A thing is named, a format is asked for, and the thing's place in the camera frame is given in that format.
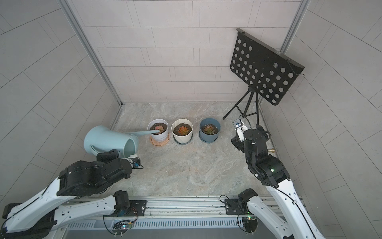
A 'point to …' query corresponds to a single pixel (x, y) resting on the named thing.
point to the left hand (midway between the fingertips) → (117, 152)
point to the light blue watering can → (99, 138)
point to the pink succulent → (160, 128)
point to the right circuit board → (251, 223)
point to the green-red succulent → (209, 129)
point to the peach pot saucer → (159, 144)
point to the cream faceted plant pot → (182, 129)
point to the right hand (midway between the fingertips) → (246, 128)
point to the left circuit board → (121, 226)
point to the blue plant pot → (209, 138)
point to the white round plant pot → (161, 125)
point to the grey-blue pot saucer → (184, 143)
